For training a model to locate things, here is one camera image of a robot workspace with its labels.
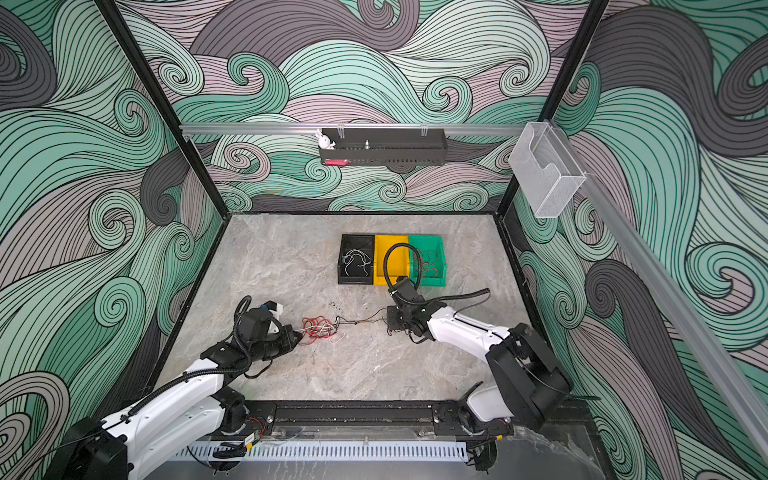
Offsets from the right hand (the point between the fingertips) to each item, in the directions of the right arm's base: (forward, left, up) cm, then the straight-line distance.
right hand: (393, 316), depth 89 cm
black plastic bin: (+21, +12, +1) cm, 24 cm away
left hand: (-6, +26, +1) cm, 27 cm away
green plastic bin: (+26, -16, +2) cm, 31 cm away
